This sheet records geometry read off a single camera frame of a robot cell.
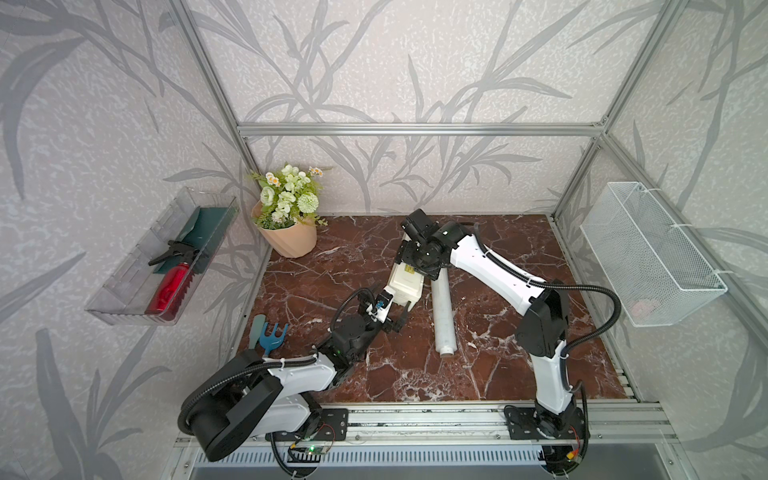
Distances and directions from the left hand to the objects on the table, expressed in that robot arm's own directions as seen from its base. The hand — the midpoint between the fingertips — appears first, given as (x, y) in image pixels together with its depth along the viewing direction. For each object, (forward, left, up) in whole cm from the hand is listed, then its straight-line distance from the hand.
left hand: (395, 293), depth 80 cm
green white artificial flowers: (+25, +32, +12) cm, 42 cm away
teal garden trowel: (-4, +42, -16) cm, 45 cm away
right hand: (+9, -2, +1) cm, 9 cm away
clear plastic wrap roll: (-1, -14, -11) cm, 18 cm away
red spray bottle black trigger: (-10, +44, +19) cm, 49 cm away
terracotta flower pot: (+21, +33, -3) cm, 39 cm away
